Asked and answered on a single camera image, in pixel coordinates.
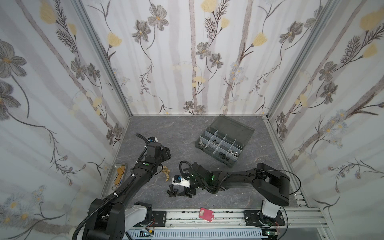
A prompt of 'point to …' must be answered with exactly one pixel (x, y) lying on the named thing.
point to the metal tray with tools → (119, 169)
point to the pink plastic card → (206, 214)
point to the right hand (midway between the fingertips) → (178, 184)
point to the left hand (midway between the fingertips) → (167, 149)
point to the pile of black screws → (173, 192)
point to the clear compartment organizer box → (223, 140)
